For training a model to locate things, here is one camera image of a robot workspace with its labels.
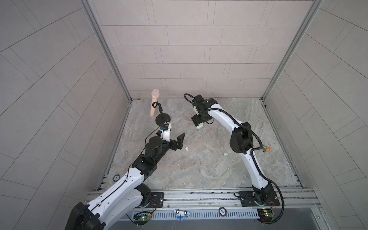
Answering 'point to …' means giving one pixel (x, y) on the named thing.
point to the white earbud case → (200, 126)
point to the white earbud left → (186, 148)
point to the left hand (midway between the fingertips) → (180, 131)
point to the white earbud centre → (225, 154)
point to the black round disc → (222, 212)
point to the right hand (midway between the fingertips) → (199, 121)
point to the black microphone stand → (161, 118)
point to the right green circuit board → (265, 215)
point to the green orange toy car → (267, 148)
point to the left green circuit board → (143, 220)
